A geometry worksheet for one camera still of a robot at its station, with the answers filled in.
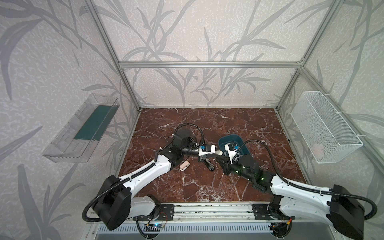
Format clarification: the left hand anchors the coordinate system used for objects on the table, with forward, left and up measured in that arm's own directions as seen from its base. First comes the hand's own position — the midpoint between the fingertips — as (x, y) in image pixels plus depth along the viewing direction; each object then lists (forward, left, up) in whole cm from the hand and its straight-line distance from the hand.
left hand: (219, 148), depth 69 cm
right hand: (+1, +1, -9) cm, 9 cm away
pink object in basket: (+1, -49, -3) cm, 49 cm away
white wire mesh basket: (+2, -45, +10) cm, 46 cm away
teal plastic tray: (+19, -9, -23) cm, 31 cm away
